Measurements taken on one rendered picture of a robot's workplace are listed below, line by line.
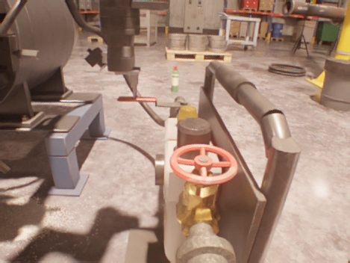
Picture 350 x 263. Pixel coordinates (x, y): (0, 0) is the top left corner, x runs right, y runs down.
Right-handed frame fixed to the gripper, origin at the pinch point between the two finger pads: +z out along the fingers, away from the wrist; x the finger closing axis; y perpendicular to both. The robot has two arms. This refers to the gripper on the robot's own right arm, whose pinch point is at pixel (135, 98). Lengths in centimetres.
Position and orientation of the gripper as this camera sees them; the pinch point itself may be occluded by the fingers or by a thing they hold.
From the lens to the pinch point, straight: 50.6
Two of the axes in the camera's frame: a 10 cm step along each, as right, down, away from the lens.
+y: -10.0, -0.2, -0.5
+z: -0.4, 9.0, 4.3
